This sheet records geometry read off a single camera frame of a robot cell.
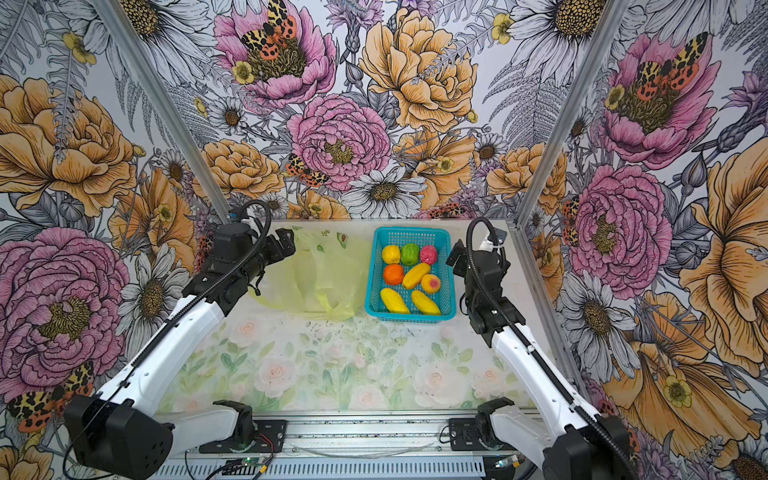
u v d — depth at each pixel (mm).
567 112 901
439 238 1072
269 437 730
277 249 701
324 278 867
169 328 468
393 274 994
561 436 393
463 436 738
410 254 1048
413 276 1001
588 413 403
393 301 937
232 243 560
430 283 980
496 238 621
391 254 1041
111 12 705
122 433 379
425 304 943
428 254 1050
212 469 703
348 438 760
